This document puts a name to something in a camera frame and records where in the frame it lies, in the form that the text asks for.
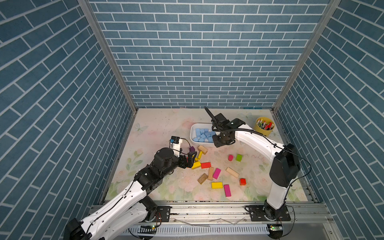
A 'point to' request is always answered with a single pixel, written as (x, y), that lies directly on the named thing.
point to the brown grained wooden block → (202, 178)
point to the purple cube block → (192, 149)
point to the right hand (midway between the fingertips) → (218, 143)
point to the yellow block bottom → (217, 185)
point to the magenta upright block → (216, 173)
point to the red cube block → (243, 181)
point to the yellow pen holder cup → (265, 125)
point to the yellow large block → (196, 165)
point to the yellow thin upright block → (200, 154)
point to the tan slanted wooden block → (232, 172)
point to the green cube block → (239, 157)
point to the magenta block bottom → (227, 190)
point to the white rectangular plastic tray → (193, 134)
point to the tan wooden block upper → (203, 149)
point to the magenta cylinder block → (230, 157)
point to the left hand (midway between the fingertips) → (193, 152)
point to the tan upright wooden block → (210, 173)
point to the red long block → (206, 165)
